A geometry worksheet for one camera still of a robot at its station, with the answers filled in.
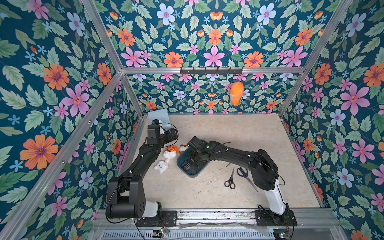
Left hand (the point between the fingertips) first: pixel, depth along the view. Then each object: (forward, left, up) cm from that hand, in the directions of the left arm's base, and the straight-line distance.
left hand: (172, 131), depth 88 cm
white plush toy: (-15, +8, -14) cm, 22 cm away
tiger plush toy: (-7, +3, -12) cm, 14 cm away
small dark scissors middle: (-30, -27, +14) cm, 43 cm away
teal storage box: (-11, -5, -12) cm, 17 cm away
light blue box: (+13, +8, -1) cm, 15 cm away
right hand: (-15, -8, -10) cm, 20 cm away
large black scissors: (-15, -7, -16) cm, 23 cm away
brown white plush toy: (-5, -5, -12) cm, 14 cm away
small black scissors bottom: (-27, -33, -18) cm, 46 cm away
